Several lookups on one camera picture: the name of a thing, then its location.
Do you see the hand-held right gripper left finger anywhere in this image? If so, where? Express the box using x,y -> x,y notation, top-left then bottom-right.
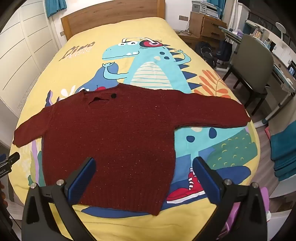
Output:
21,157 -> 99,241

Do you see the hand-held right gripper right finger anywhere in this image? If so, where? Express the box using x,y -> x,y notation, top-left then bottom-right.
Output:
192,156 -> 274,241

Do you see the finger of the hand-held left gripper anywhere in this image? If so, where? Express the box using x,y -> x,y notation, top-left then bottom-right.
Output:
5,152 -> 20,164

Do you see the dark red knit sweater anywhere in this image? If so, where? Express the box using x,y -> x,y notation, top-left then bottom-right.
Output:
13,83 -> 251,216

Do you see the pink purple cloth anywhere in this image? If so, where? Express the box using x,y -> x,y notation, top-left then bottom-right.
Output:
217,188 -> 271,241

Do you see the folded teal blanket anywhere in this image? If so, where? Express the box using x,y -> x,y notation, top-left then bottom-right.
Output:
269,125 -> 296,182

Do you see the white wardrobe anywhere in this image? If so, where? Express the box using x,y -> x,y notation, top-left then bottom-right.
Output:
0,0 -> 67,116

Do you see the black backpack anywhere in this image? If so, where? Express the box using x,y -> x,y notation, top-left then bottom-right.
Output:
195,42 -> 219,68

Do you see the white study desk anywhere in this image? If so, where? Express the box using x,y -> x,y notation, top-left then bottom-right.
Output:
218,20 -> 296,127

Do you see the grey-green chair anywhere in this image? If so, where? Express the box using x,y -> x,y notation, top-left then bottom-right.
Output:
222,34 -> 274,116

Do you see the dark blue bag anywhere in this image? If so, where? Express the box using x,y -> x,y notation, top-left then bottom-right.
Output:
216,39 -> 233,62

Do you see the low wooden side table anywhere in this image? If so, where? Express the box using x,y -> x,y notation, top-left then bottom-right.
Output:
178,31 -> 204,49

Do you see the yellow dinosaur printed bedspread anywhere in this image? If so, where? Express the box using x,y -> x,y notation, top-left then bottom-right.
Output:
8,17 -> 260,241

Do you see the wooden drawer cabinet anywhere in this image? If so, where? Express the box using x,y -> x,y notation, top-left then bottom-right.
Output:
201,14 -> 228,39

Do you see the wooden bed headboard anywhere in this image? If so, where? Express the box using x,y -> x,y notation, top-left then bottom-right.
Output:
60,10 -> 165,42

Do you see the teal curtain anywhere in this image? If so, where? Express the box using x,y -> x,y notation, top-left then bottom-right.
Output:
209,0 -> 226,19
45,0 -> 67,11

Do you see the white desk lamp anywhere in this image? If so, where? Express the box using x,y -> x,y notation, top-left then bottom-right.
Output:
275,22 -> 289,47

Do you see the grey printer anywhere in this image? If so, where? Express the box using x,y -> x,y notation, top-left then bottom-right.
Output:
191,0 -> 219,16

